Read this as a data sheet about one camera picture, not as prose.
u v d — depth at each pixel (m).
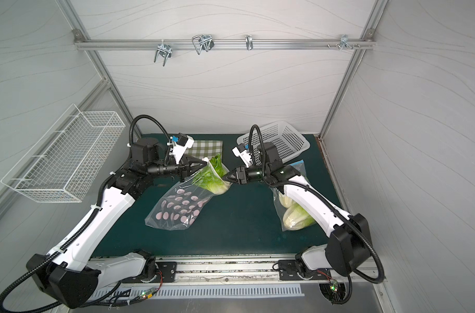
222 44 0.78
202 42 0.77
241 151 0.68
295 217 0.80
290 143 1.15
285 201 0.88
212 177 0.69
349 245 0.41
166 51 0.79
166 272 0.74
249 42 0.78
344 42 0.76
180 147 0.58
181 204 0.72
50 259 0.37
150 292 0.69
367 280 0.42
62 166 0.68
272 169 0.60
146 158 0.53
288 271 0.73
